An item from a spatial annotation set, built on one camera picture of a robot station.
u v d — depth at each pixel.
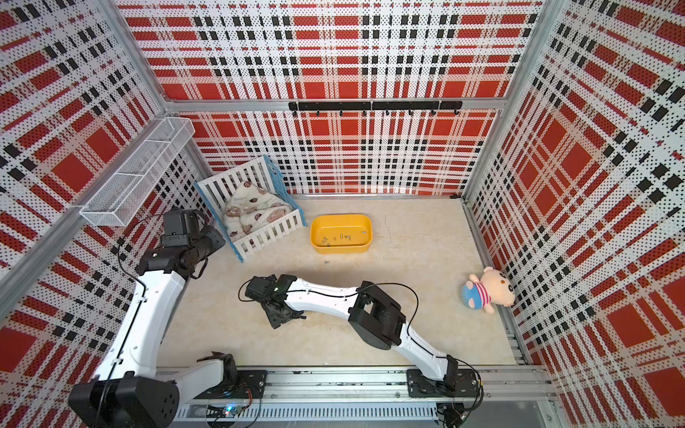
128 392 0.37
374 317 0.52
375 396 0.73
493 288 0.84
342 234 1.08
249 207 1.14
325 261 1.00
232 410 0.69
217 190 1.03
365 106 0.89
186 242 0.55
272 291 0.65
